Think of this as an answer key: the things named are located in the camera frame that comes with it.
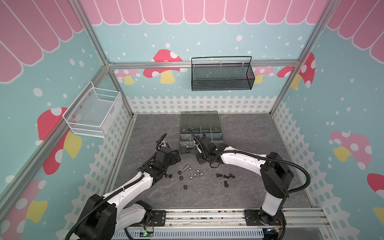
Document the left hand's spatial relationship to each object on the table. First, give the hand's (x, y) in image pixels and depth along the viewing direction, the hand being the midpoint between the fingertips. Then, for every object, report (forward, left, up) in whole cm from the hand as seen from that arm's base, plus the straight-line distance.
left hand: (172, 156), depth 87 cm
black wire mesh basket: (+48, -23, +25) cm, 59 cm away
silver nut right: (-8, -18, -7) cm, 21 cm away
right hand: (+1, -16, -1) cm, 16 cm away
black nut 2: (-9, +1, -8) cm, 12 cm away
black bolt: (-8, -28, -7) cm, 30 cm away
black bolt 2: (-8, -35, -7) cm, 36 cm away
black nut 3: (-7, -4, -8) cm, 11 cm away
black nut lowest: (-15, -8, -9) cm, 19 cm away
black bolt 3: (-14, -32, -8) cm, 35 cm away
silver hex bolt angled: (-3, -9, -7) cm, 12 cm away
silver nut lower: (-10, -11, -8) cm, 17 cm away
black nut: (-10, -6, -8) cm, 14 cm away
